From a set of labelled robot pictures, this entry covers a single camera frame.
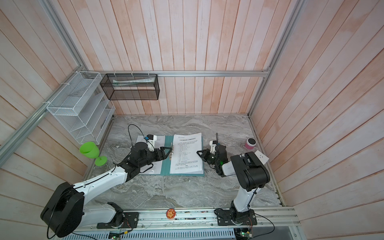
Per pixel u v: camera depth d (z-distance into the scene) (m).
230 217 0.73
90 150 0.81
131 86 1.04
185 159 0.95
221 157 0.76
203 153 0.86
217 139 1.08
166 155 0.75
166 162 0.94
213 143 0.90
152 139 0.76
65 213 0.41
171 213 0.76
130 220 0.73
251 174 0.49
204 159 0.84
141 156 0.66
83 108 0.73
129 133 1.10
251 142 0.98
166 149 0.80
